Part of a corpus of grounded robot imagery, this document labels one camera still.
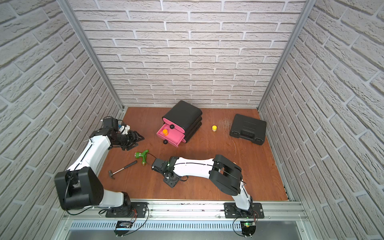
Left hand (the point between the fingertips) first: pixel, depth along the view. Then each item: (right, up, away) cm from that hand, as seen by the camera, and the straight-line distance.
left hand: (142, 137), depth 84 cm
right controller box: (+57, -43, -14) cm, 72 cm away
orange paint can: (+11, +2, +10) cm, 15 cm away
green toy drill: (-2, -12, +7) cm, 14 cm away
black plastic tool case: (+67, +4, +16) cm, 69 cm away
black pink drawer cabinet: (+22, +9, +5) cm, 24 cm away
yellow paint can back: (+44, +4, +21) cm, 49 cm away
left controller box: (-5, -43, -13) cm, 45 cm away
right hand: (+20, -23, -1) cm, 30 cm away
